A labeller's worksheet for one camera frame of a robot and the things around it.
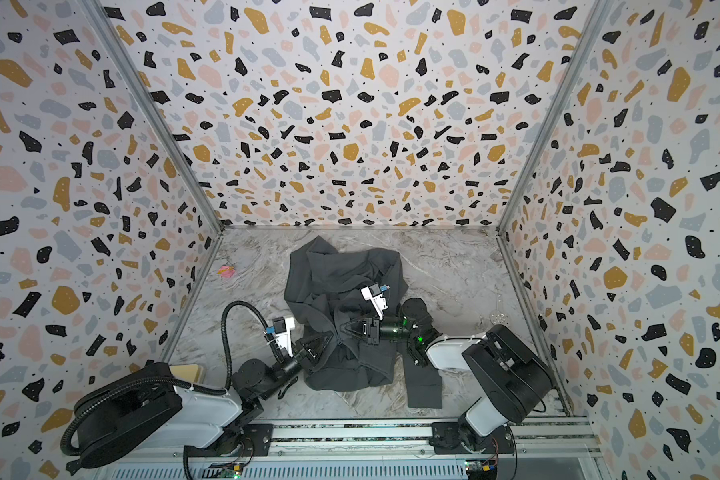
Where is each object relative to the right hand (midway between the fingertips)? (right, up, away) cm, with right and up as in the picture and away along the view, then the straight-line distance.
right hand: (340, 328), depth 73 cm
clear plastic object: (+49, -2, +24) cm, 54 cm away
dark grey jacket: (-6, +7, +27) cm, 29 cm away
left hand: (-2, -1, -2) cm, 3 cm away
